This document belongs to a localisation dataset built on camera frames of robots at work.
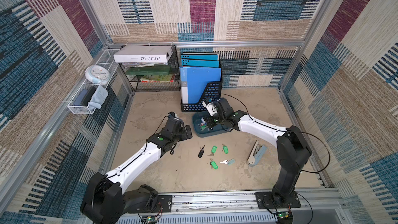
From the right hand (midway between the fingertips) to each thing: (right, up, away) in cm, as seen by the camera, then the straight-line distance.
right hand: (203, 117), depth 89 cm
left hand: (-11, -6, -4) cm, 13 cm away
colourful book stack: (-29, +24, +12) cm, 39 cm away
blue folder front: (-6, +22, +3) cm, 22 cm away
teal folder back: (0, +38, +10) cm, 39 cm away
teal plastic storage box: (-2, -8, +10) cm, 13 cm away
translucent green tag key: (0, -7, +10) cm, 12 cm away
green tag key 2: (+13, -19, +3) cm, 23 cm away
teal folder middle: (-2, +33, +9) cm, 34 cm away
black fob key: (-1, -20, +1) cm, 20 cm away
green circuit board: (-24, -44, -18) cm, 53 cm away
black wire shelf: (-48, +21, +30) cm, 60 cm away
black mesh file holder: (+6, +15, +4) cm, 17 cm away
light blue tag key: (+15, -24, -3) cm, 29 cm away
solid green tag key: (+5, -25, -4) cm, 26 cm away
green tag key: (+6, -19, +2) cm, 20 cm away
